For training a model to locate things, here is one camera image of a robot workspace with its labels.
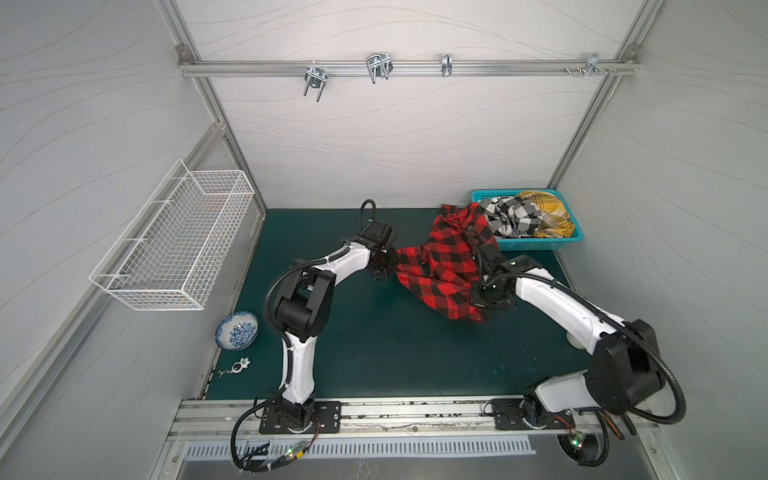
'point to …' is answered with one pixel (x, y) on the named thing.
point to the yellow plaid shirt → (556, 221)
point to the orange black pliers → (614, 427)
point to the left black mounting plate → (326, 419)
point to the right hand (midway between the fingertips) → (482, 295)
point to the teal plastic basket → (523, 244)
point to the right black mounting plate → (506, 416)
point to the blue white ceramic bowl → (237, 331)
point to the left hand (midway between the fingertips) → (403, 262)
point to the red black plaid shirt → (442, 274)
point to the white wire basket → (171, 254)
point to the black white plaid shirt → (512, 217)
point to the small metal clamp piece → (237, 367)
